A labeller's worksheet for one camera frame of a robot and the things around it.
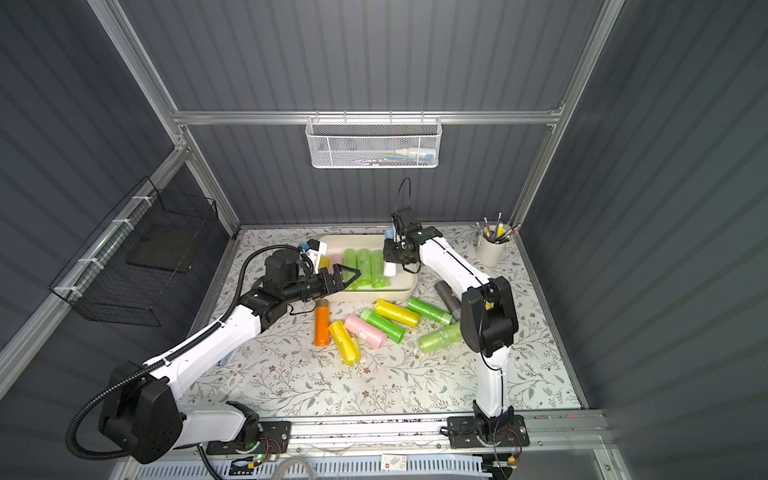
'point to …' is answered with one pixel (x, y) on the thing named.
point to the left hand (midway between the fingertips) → (356, 280)
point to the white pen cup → (492, 244)
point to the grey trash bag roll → (451, 300)
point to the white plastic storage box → (403, 286)
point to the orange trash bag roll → (322, 320)
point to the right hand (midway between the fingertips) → (392, 252)
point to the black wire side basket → (129, 269)
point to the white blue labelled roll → (389, 268)
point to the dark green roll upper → (429, 311)
